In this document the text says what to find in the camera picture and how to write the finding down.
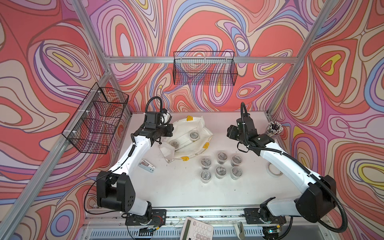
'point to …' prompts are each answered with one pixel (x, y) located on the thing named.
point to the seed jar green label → (205, 176)
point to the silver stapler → (147, 165)
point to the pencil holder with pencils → (274, 128)
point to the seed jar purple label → (206, 162)
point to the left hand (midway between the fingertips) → (174, 128)
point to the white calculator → (195, 229)
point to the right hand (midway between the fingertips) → (232, 133)
